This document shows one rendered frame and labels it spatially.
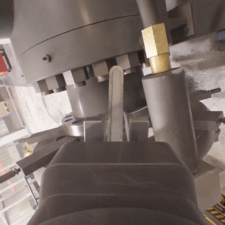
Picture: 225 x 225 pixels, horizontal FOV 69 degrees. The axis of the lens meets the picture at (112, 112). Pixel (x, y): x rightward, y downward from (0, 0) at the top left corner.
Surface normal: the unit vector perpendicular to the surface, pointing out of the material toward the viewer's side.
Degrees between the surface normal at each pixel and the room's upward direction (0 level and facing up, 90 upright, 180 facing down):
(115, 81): 49
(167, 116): 27
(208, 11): 0
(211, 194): 67
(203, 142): 87
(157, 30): 60
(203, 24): 0
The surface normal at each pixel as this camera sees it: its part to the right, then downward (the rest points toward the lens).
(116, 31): 0.24, 0.18
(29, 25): -0.43, 0.34
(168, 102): -0.24, 0.31
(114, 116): -0.01, 0.25
